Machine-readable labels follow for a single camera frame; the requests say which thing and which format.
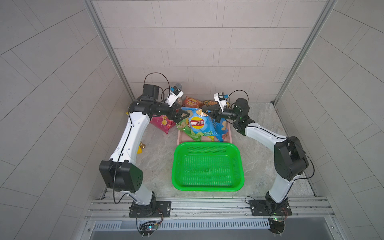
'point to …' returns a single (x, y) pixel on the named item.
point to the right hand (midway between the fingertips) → (204, 111)
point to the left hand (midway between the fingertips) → (185, 108)
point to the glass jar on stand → (179, 86)
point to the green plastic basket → (207, 166)
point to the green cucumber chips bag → (183, 124)
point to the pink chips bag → (162, 122)
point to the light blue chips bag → (200, 122)
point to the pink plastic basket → (227, 137)
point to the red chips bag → (191, 102)
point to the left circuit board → (148, 228)
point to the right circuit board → (277, 225)
